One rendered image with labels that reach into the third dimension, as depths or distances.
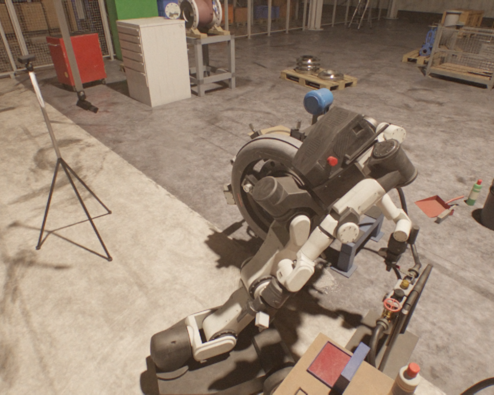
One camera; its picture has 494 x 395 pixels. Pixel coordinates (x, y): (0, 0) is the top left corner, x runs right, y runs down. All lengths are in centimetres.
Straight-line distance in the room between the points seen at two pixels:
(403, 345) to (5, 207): 330
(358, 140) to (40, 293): 215
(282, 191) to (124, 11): 778
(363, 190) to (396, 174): 12
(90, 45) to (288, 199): 594
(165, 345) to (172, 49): 461
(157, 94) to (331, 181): 452
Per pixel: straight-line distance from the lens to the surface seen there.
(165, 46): 554
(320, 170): 127
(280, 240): 144
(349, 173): 130
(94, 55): 691
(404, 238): 173
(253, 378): 176
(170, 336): 168
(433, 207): 341
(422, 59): 919
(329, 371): 146
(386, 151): 119
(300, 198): 129
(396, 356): 216
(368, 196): 119
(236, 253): 253
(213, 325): 170
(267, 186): 127
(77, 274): 265
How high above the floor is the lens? 173
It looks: 34 degrees down
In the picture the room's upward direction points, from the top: straight up
